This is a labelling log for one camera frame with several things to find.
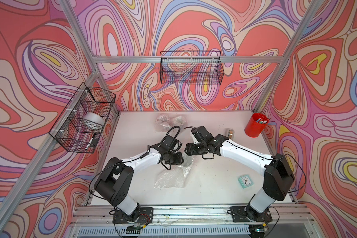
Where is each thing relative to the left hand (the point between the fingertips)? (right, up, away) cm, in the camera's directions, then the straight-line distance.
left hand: (183, 162), depth 87 cm
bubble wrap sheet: (-3, +25, +18) cm, 31 cm away
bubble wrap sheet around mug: (-14, +23, +14) cm, 30 cm away
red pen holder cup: (+48, +22, +8) cm, 53 cm away
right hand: (+4, +5, -3) cm, 7 cm away
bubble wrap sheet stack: (-5, -9, 0) cm, 10 cm away
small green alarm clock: (+35, -10, -4) cm, 36 cm away
